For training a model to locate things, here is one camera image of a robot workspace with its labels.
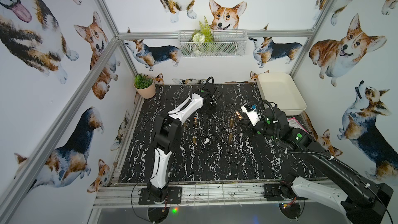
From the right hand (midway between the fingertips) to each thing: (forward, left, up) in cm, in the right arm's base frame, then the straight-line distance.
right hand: (238, 120), depth 70 cm
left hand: (+17, +11, -16) cm, 26 cm away
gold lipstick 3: (+2, +22, -23) cm, 32 cm away
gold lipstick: (+1, 0, +3) cm, 3 cm away
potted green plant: (+35, +57, -12) cm, 68 cm away
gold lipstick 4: (+3, +1, -26) cm, 26 cm away
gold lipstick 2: (+14, +22, -26) cm, 37 cm away
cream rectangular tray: (+44, -41, -27) cm, 66 cm away
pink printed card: (+15, -40, -28) cm, 51 cm away
